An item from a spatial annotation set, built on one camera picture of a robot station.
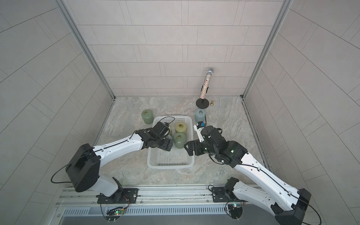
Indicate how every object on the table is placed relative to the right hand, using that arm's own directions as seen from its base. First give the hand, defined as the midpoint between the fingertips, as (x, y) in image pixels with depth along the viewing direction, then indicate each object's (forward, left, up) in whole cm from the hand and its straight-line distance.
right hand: (191, 145), depth 69 cm
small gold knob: (+44, -20, -18) cm, 51 cm away
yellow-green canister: (+17, +5, -9) cm, 20 cm away
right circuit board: (-26, -20, -19) cm, 38 cm away
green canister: (+9, +6, -10) cm, 15 cm away
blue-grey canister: (+28, -8, -12) cm, 31 cm away
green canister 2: (+29, +28, -11) cm, 42 cm away
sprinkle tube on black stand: (+45, -13, -17) cm, 49 cm away
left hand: (+10, +13, -14) cm, 21 cm away
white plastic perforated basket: (+2, +19, -18) cm, 27 cm away
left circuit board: (-24, +38, -15) cm, 48 cm away
